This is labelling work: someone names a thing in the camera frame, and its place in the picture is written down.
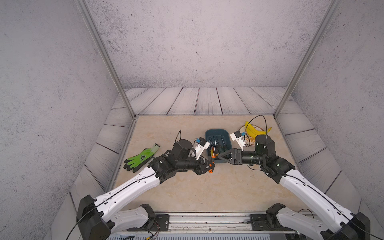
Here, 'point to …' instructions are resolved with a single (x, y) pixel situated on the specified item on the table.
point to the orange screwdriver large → (214, 156)
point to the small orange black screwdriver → (211, 171)
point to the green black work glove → (134, 162)
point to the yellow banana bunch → (252, 131)
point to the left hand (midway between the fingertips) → (214, 166)
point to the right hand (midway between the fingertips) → (221, 158)
